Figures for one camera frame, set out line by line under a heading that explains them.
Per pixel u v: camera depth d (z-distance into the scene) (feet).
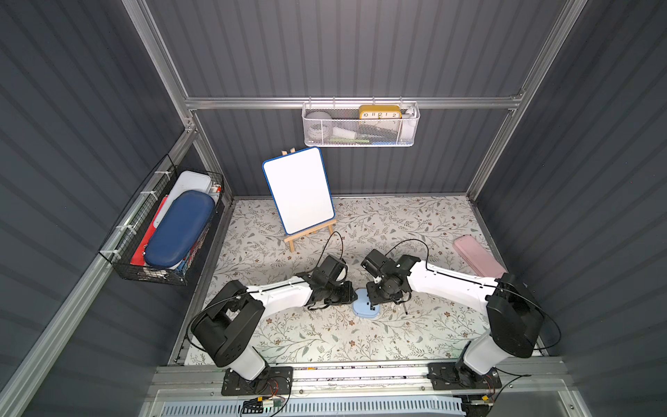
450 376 2.41
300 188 2.86
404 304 2.91
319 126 2.74
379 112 2.85
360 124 2.96
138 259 2.14
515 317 1.45
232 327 1.46
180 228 2.24
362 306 2.76
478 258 3.30
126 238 2.03
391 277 2.03
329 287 2.40
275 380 2.40
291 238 3.18
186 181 2.52
